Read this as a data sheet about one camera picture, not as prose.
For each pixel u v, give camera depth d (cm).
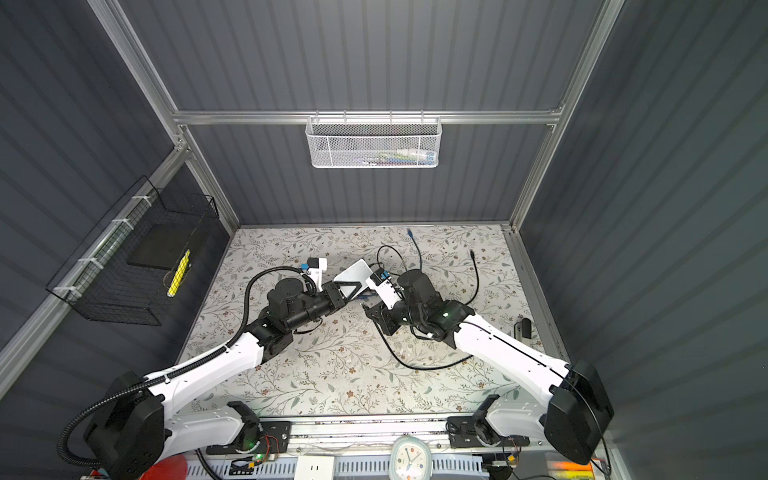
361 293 75
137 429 40
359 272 77
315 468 67
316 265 72
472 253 112
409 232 119
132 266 73
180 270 71
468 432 72
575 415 40
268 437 72
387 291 67
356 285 75
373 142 124
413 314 60
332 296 67
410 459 69
